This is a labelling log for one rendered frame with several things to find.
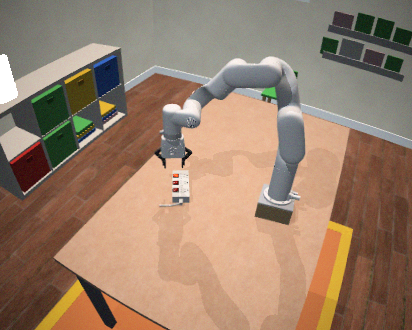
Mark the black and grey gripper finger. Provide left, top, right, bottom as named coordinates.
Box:
left=181, top=147, right=192, bottom=168
left=155, top=147, right=166, bottom=168

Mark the white power strip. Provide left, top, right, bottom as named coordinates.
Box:
left=159, top=170, right=190, bottom=207

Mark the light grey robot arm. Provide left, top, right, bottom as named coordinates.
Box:
left=160, top=57, right=306, bottom=206

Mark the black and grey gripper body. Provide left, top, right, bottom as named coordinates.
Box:
left=161, top=134, right=185, bottom=158

